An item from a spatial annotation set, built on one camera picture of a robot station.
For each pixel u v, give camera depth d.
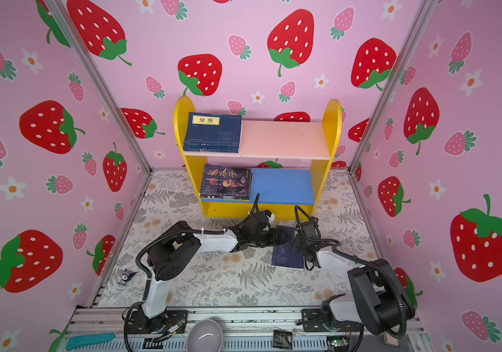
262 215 0.88
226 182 0.91
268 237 0.82
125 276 0.82
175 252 0.52
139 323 0.64
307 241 0.71
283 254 0.89
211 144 0.70
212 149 0.70
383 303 0.42
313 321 0.72
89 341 0.70
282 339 0.69
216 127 0.73
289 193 0.95
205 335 0.70
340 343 0.70
